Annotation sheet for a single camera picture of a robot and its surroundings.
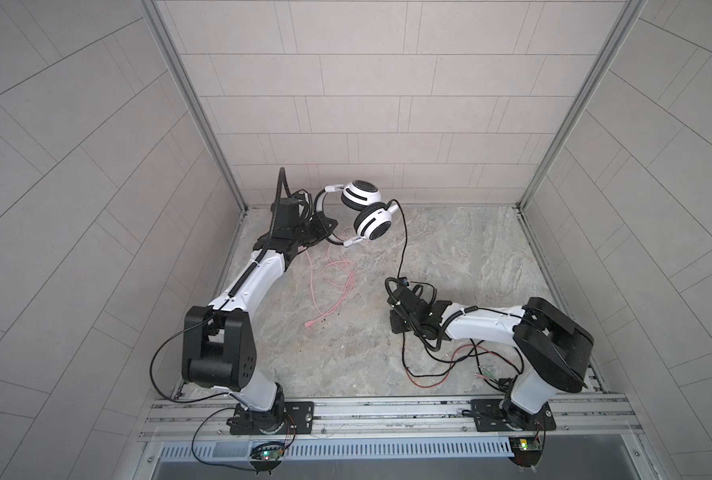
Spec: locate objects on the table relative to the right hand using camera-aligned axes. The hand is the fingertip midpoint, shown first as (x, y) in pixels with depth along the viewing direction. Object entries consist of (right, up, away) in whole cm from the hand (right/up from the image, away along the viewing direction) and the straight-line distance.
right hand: (391, 320), depth 88 cm
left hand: (-14, +31, -6) cm, 35 cm away
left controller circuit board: (-29, -21, -24) cm, 43 cm away
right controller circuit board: (+30, -24, -20) cm, 43 cm away
